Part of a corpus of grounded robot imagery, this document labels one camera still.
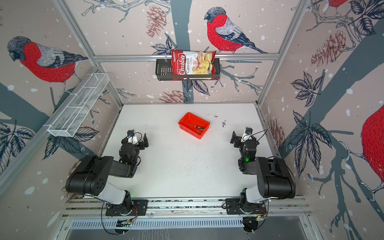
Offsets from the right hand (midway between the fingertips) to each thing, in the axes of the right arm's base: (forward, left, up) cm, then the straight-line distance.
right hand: (240, 134), depth 90 cm
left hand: (-4, +64, +4) cm, 64 cm away
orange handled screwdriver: (+10, +28, -7) cm, 31 cm away
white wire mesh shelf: (-11, +89, +24) cm, 93 cm away
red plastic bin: (+18, +31, -8) cm, 37 cm away
